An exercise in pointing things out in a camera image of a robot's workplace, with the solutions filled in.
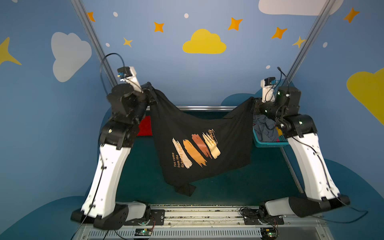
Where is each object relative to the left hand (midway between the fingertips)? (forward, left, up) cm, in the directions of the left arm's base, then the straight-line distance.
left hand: (151, 82), depth 56 cm
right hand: (+4, -45, -9) cm, 46 cm away
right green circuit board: (-43, -54, -54) cm, 88 cm away
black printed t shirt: (-13, -18, -26) cm, 34 cm away
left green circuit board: (-43, +7, -55) cm, 70 cm away
